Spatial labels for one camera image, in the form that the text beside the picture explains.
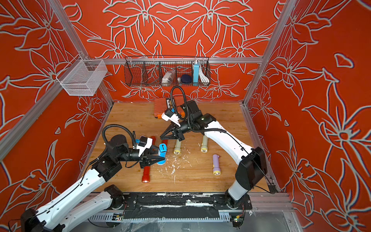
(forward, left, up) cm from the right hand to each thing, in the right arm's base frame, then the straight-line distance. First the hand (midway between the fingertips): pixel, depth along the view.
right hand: (161, 138), depth 63 cm
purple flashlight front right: (-4, -29, -27) cm, 39 cm away
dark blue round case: (+48, -11, -2) cm, 49 cm away
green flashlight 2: (+10, -23, -28) cm, 37 cm away
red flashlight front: (-9, +12, -28) cm, 32 cm away
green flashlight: (+7, -5, -26) cm, 28 cm away
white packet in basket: (+44, +1, +1) cm, 44 cm away
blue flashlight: (-8, -2, +2) cm, 8 cm away
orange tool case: (+43, +10, -24) cm, 50 cm away
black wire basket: (+54, +17, 0) cm, 57 cm away
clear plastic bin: (+44, +58, +2) cm, 73 cm away
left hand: (-6, -1, -4) cm, 7 cm away
